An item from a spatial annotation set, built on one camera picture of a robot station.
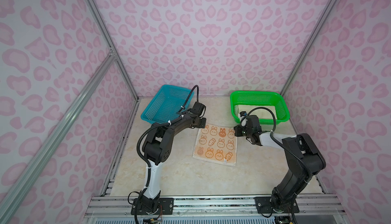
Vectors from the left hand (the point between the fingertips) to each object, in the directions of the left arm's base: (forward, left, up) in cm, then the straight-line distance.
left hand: (205, 122), depth 99 cm
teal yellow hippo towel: (+6, -39, 0) cm, 39 cm away
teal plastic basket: (+24, +28, -4) cm, 37 cm away
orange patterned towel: (-13, -6, -5) cm, 15 cm away
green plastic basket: (+13, -39, +2) cm, 41 cm away
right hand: (-3, -18, +1) cm, 18 cm away
